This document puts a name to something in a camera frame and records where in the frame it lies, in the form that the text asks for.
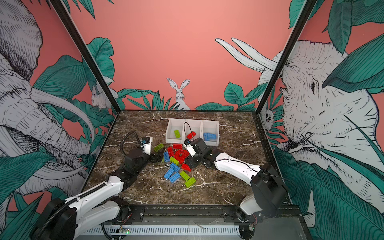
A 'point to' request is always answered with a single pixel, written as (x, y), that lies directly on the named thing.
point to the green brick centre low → (184, 175)
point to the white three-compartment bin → (178, 130)
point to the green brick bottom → (190, 182)
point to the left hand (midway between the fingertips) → (157, 143)
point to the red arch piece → (181, 155)
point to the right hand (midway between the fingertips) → (188, 157)
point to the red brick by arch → (171, 151)
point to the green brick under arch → (173, 159)
